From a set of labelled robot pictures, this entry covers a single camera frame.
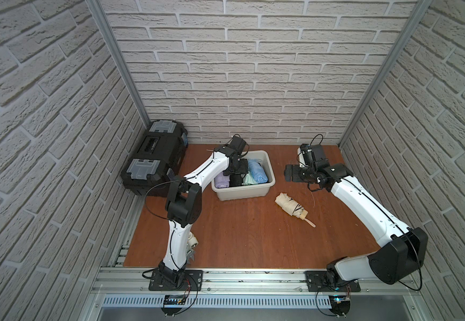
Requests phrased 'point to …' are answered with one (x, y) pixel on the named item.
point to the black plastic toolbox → (158, 158)
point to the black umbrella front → (240, 170)
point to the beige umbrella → (288, 204)
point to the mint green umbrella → (248, 179)
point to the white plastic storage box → (261, 190)
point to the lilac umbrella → (222, 180)
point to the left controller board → (173, 299)
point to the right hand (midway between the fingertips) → (298, 171)
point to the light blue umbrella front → (257, 171)
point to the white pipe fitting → (192, 241)
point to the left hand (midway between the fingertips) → (243, 167)
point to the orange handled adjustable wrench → (190, 253)
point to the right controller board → (340, 304)
